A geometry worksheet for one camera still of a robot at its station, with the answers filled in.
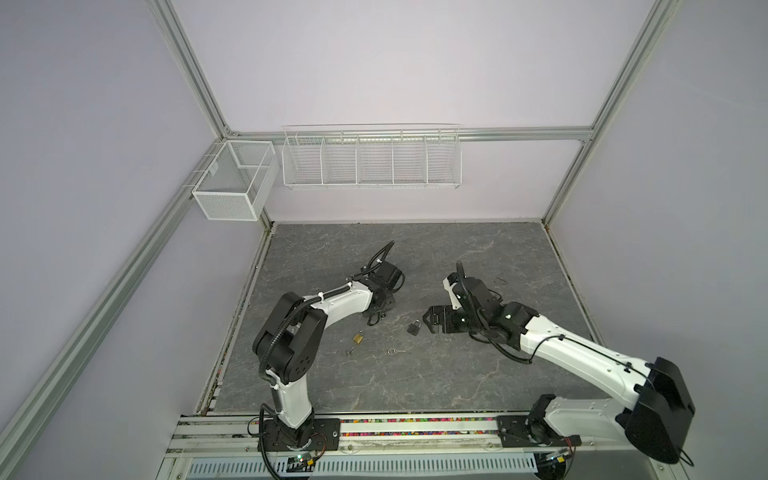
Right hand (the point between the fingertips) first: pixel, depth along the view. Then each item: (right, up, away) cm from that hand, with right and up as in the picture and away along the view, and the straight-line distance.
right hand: (436, 318), depth 80 cm
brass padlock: (-23, -8, +11) cm, 26 cm away
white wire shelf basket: (-19, +50, +18) cm, 57 cm away
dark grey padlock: (-5, -5, +12) cm, 14 cm away
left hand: (-15, +1, +14) cm, 20 cm away
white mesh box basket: (-65, +42, +22) cm, 81 cm away
